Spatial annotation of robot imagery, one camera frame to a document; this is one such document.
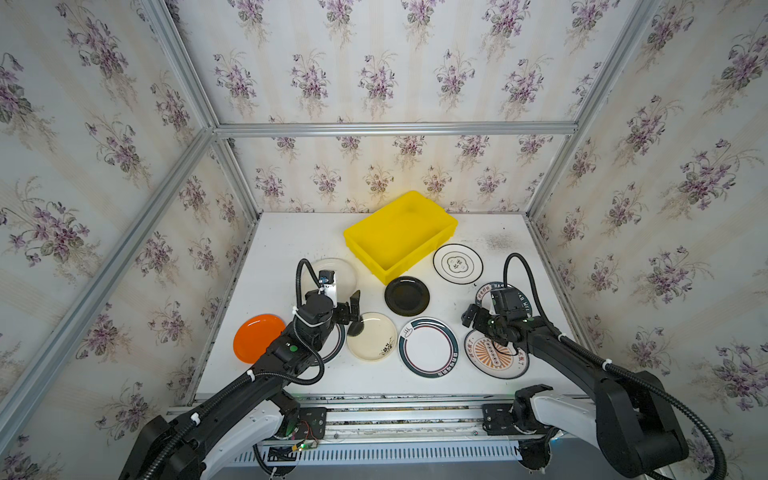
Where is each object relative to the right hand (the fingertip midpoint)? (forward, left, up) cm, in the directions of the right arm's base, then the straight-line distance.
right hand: (471, 325), depth 88 cm
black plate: (+11, +18, -1) cm, 22 cm away
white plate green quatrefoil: (+24, 0, -1) cm, 24 cm away
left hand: (+5, +37, +15) cm, 40 cm away
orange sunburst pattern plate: (-10, -5, 0) cm, 11 cm away
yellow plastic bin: (+33, +23, +3) cm, 41 cm away
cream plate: (-3, +28, -2) cm, 29 cm away
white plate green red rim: (-5, +13, -4) cm, 14 cm away
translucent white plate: (+21, +40, -3) cm, 45 cm away
